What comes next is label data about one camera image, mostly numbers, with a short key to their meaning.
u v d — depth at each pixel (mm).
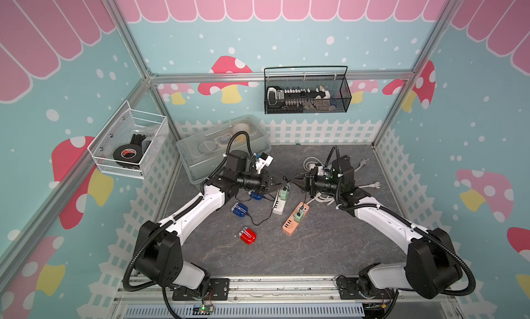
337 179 608
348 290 741
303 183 706
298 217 850
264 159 729
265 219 873
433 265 419
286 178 708
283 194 918
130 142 740
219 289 741
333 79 908
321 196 684
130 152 707
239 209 918
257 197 969
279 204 941
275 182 739
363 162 1116
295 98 873
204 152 892
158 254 420
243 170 661
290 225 872
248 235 850
